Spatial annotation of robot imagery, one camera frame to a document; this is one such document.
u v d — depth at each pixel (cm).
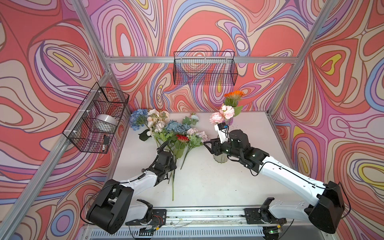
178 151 93
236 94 72
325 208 38
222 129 65
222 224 72
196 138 91
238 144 56
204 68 96
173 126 94
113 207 42
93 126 73
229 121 106
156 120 107
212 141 65
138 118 107
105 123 70
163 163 69
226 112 69
